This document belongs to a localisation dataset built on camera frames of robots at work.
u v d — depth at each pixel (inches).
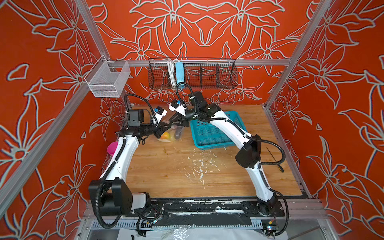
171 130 36.5
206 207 29.2
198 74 38.4
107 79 37.2
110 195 15.8
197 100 25.9
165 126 28.6
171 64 34.5
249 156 21.3
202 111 25.6
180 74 35.2
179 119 27.6
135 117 24.0
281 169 33.6
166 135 35.3
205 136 41.7
